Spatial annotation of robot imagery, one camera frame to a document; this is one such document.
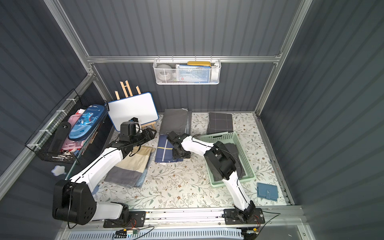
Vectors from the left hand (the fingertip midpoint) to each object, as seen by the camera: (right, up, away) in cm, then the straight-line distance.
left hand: (154, 132), depth 85 cm
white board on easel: (-12, +17, +16) cm, 26 cm away
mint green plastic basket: (+47, -4, +17) cm, 50 cm away
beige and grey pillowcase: (-15, -23, +4) cm, 28 cm away
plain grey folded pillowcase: (+8, +9, +31) cm, 34 cm away
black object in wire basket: (-35, -2, -21) cm, 41 cm away
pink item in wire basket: (-32, -5, -19) cm, 38 cm away
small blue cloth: (+63, -32, -4) cm, 71 cm away
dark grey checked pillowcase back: (+42, +6, +28) cm, 50 cm away
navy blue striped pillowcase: (+3, -13, +14) cm, 19 cm away
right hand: (+15, -15, +12) cm, 24 cm away
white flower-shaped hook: (-37, -16, -19) cm, 45 cm away
